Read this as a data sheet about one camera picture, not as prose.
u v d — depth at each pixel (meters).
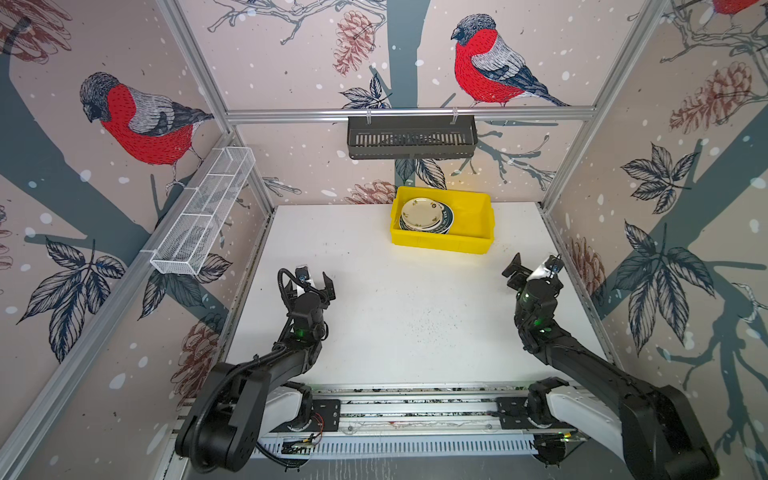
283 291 0.61
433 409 0.76
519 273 0.74
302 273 0.73
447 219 1.07
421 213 1.11
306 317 0.65
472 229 1.13
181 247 0.70
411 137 1.05
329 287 0.81
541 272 0.71
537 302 0.61
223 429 0.40
